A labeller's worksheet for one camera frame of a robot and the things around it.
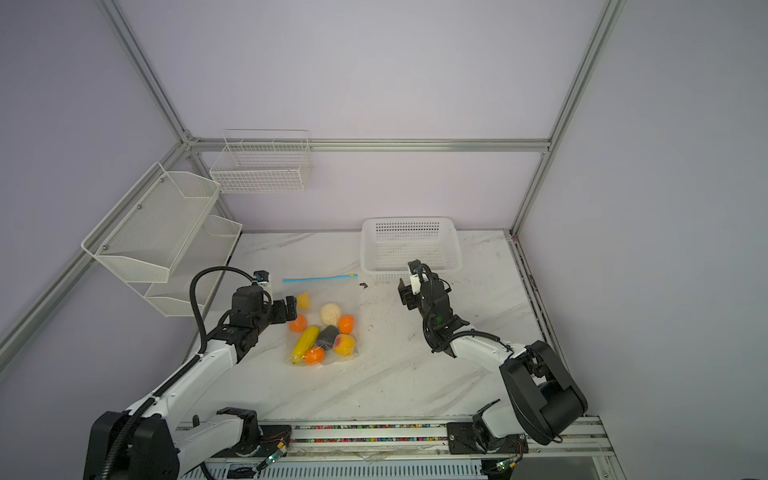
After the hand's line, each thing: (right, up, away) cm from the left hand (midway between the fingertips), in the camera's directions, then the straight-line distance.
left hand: (277, 302), depth 86 cm
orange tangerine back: (+20, -7, +4) cm, 21 cm away
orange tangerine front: (+12, -14, -5) cm, 19 cm away
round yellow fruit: (+20, -12, -1) cm, 23 cm away
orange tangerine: (+5, -7, +3) cm, 10 cm away
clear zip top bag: (+16, +2, +19) cm, 24 cm away
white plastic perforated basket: (+32, +18, +28) cm, 47 cm away
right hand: (+40, +9, +1) cm, 41 cm away
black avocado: (+14, -11, +1) cm, 18 cm away
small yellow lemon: (+4, -1, +11) cm, 12 cm away
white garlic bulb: (+14, -4, +5) cm, 16 cm away
